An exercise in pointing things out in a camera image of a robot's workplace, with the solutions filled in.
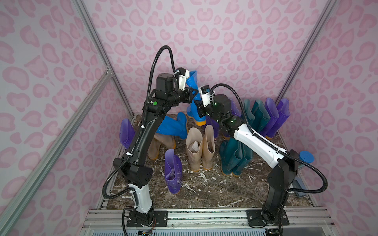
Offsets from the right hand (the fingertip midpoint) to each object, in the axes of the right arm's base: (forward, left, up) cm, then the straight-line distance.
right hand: (197, 99), depth 76 cm
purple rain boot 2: (+1, -44, -12) cm, 46 cm away
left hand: (-2, -1, +7) cm, 8 cm away
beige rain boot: (-19, +2, -17) cm, 25 cm away
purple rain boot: (+3, -22, -12) cm, 25 cm away
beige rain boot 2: (-6, +19, -29) cm, 35 cm away
